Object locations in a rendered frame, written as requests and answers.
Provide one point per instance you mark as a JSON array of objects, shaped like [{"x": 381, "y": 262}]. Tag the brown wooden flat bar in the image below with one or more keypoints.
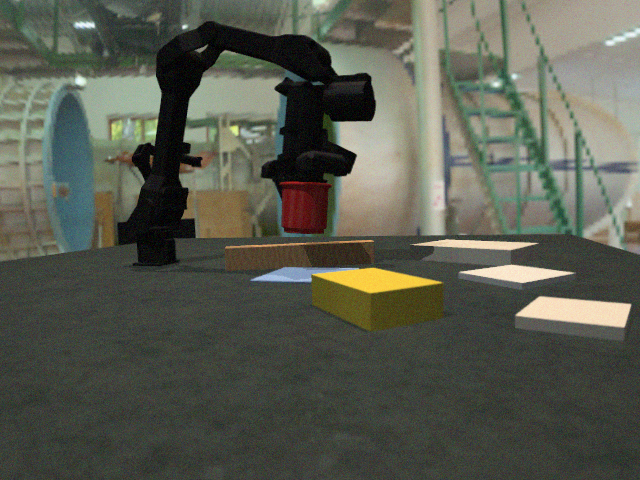
[{"x": 273, "y": 256}]

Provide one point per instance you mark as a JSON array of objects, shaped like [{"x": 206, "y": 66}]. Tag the dark red cup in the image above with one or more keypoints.
[{"x": 304, "y": 207}]

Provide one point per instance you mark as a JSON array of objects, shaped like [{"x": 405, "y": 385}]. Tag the yellow rectangular block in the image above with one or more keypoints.
[{"x": 376, "y": 299}]

